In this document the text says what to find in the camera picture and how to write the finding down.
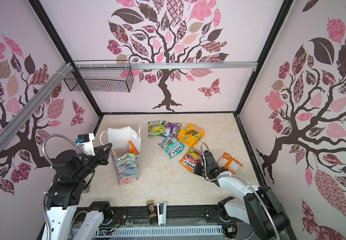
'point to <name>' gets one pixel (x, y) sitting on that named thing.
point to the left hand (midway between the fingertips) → (112, 147)
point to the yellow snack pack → (190, 135)
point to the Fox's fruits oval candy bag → (190, 159)
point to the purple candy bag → (172, 128)
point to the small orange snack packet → (229, 163)
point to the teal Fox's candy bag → (171, 145)
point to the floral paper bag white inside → (125, 147)
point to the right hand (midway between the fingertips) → (195, 166)
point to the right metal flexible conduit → (229, 175)
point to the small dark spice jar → (153, 217)
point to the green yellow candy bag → (156, 128)
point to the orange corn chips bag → (131, 149)
